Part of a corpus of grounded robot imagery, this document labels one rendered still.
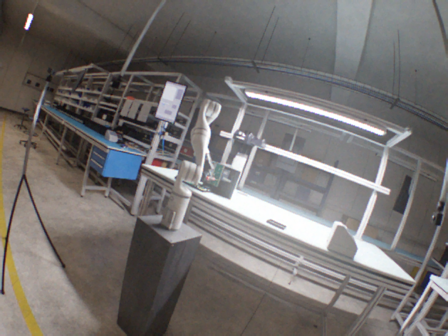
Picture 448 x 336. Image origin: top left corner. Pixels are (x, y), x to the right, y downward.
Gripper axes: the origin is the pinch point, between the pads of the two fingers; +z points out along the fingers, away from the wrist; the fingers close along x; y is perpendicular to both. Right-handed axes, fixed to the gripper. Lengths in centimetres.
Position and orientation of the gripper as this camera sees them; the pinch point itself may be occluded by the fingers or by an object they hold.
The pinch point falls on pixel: (209, 179)
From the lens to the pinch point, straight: 130.5
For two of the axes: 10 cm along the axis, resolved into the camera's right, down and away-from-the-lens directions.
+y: 3.9, 1.1, 9.2
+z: 2.9, 9.3, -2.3
